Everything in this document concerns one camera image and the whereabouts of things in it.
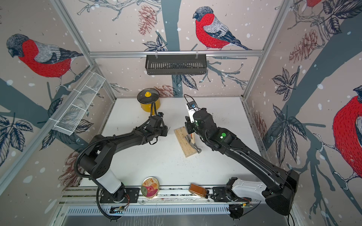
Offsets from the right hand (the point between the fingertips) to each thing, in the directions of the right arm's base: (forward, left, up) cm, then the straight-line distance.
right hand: (188, 114), depth 71 cm
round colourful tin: (-29, +20, -27) cm, 44 cm away
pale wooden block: (-6, 0, -27) cm, 28 cm away
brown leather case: (-29, -6, -28) cm, 41 cm away
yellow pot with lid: (+30, +33, -18) cm, 48 cm away
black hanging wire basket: (+50, +11, -2) cm, 51 cm away
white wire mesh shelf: (-2, +69, -8) cm, 70 cm away
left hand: (+8, +13, -22) cm, 27 cm away
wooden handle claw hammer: (-7, -2, -16) cm, 17 cm away
